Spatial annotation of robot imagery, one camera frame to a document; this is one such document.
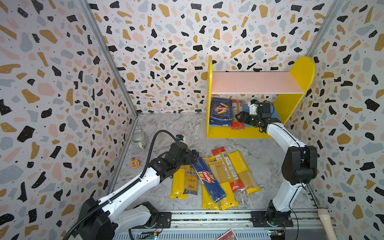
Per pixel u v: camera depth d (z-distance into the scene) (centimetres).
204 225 73
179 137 70
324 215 74
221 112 96
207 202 77
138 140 103
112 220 41
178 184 84
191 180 84
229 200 79
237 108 103
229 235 69
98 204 40
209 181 81
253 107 85
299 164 50
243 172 88
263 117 73
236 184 84
